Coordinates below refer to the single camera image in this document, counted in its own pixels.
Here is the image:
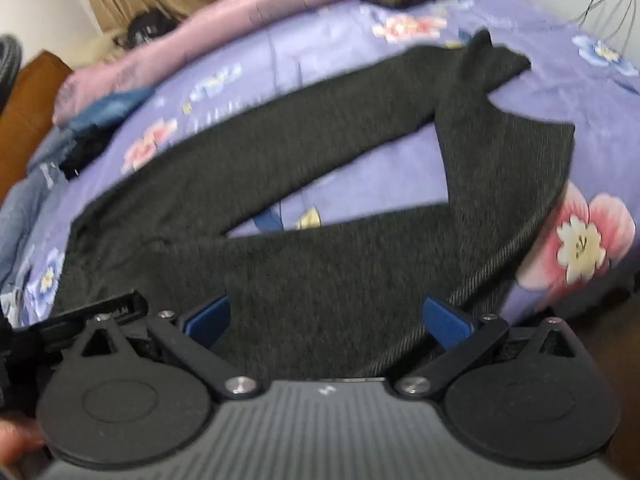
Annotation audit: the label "black wheel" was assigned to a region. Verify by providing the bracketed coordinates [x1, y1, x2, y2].
[0, 34, 23, 111]

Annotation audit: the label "purple floral bed sheet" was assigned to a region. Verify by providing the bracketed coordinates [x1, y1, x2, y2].
[0, 0, 640, 331]

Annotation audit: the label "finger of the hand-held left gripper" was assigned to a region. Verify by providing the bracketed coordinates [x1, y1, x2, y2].
[37, 289, 149, 337]

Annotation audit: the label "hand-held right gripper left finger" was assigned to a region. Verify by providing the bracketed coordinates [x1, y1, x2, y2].
[65, 294, 263, 401]

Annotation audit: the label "dark grey pants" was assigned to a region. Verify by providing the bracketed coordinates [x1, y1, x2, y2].
[52, 29, 576, 380]

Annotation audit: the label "pink quilt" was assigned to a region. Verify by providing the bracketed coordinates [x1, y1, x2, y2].
[52, 0, 471, 128]

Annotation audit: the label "blue denim cloth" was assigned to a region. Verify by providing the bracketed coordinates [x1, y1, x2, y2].
[0, 127, 76, 328]

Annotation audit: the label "crumpled black cloth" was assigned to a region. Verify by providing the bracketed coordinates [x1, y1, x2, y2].
[59, 132, 118, 182]

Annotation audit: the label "dark blue cloth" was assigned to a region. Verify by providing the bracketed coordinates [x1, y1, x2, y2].
[65, 87, 157, 133]

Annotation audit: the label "person's left hand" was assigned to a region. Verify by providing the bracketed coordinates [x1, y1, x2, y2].
[0, 420, 47, 467]

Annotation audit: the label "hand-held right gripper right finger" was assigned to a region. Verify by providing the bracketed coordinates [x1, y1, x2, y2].
[394, 297, 583, 402]

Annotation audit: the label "black bag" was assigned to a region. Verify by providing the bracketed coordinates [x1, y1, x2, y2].
[122, 7, 181, 48]

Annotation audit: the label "brown wooden furniture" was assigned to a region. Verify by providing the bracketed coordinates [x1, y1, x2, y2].
[0, 50, 75, 206]

